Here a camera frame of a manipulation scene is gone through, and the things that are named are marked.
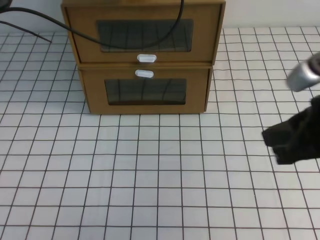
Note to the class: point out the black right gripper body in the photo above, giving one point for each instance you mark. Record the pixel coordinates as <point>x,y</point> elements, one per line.
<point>297,138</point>

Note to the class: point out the brown cardboard shoebox drawer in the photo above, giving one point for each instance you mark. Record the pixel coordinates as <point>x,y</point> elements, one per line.
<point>117,31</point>

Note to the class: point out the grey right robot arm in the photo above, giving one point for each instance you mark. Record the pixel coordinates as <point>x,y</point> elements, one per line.
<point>305,75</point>

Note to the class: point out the lower brown cardboard shoebox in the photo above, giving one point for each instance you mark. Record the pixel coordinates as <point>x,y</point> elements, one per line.
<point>172,90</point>

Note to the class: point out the white grid tablecloth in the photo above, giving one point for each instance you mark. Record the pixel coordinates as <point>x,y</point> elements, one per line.
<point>66,174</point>

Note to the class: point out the thin black cable tie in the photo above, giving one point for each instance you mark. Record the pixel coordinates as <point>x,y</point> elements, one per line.
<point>24,30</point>

